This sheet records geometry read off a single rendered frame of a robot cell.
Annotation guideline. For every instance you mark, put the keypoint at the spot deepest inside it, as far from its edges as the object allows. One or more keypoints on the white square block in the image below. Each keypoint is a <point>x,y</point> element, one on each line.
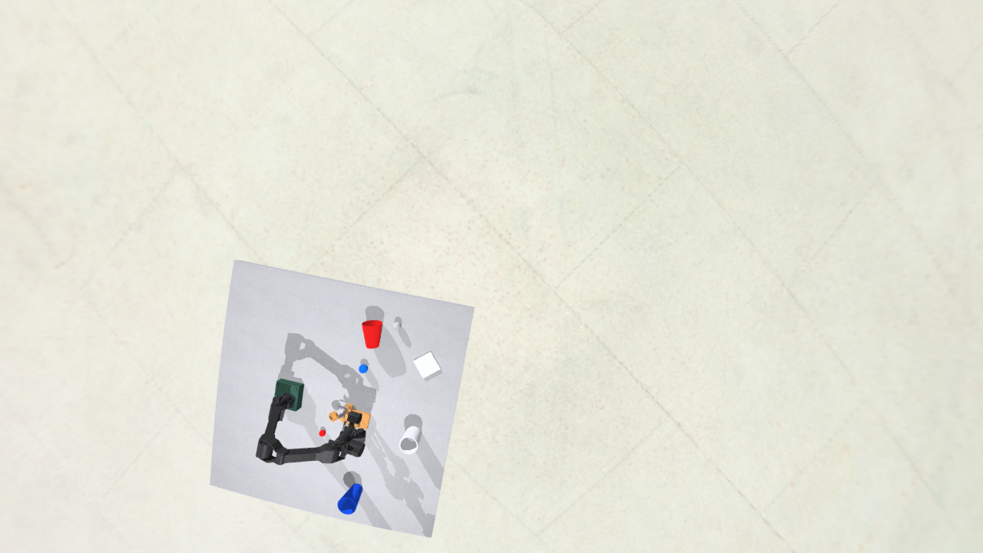
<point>427,364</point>

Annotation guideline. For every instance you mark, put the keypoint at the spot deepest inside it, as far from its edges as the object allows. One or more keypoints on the white cup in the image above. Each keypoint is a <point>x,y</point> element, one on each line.
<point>410,441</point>

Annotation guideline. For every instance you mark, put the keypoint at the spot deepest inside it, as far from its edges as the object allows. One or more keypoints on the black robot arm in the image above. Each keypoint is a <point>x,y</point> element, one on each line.
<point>327,453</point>

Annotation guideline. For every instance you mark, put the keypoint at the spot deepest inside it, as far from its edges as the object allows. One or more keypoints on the red plastic cup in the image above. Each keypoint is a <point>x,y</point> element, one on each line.
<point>372,331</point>

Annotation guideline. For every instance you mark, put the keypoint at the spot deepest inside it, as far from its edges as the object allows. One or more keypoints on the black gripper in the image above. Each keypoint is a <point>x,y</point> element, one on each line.
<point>353,417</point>

